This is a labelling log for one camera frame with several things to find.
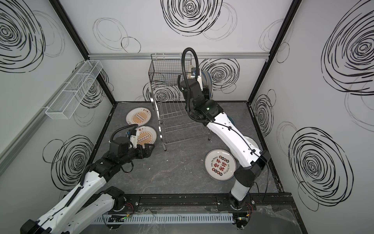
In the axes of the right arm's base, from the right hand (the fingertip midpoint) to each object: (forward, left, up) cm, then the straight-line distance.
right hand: (199, 84), depth 68 cm
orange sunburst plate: (+16, +44, -42) cm, 63 cm away
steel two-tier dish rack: (+8, +15, -44) cm, 47 cm away
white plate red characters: (-22, -14, -43) cm, 50 cm away
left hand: (-18, +26, -27) cm, 42 cm away
